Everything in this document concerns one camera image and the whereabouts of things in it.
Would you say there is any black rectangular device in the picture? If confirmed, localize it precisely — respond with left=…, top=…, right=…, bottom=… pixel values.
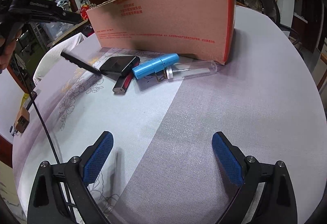
left=99, top=56, right=140, bottom=77

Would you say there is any red black lighter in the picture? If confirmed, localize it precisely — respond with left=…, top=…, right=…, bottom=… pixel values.
left=113, top=61, right=140, bottom=95

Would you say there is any person's left hand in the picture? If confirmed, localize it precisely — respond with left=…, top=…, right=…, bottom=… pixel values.
left=0, top=30, right=22, bottom=70

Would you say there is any white chair back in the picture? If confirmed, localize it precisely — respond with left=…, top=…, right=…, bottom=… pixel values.
left=33, top=33, right=86, bottom=86

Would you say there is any blue cylindrical tube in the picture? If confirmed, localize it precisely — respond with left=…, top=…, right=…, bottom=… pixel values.
left=132, top=53, right=180, bottom=80

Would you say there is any small wooden block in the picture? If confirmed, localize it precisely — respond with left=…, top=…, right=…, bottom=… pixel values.
left=14, top=107, right=29, bottom=133

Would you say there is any white patterned tablecloth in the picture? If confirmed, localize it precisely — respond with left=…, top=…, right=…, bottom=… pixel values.
left=13, top=7, right=326, bottom=223

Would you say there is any clear plastic tube silver cap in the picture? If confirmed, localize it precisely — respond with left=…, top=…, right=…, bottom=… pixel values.
left=163, top=61, right=218, bottom=81

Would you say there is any brown cardboard box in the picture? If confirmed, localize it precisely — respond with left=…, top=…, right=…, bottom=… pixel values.
left=87, top=0, right=236, bottom=65

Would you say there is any wooden chair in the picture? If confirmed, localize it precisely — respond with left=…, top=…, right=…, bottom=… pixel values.
left=317, top=52, right=327, bottom=92

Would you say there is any standing fan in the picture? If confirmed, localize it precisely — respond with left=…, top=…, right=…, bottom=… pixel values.
left=245, top=0, right=280, bottom=24

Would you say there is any black cable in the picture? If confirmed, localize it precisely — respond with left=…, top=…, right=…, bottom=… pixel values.
left=15, top=55, right=71, bottom=219

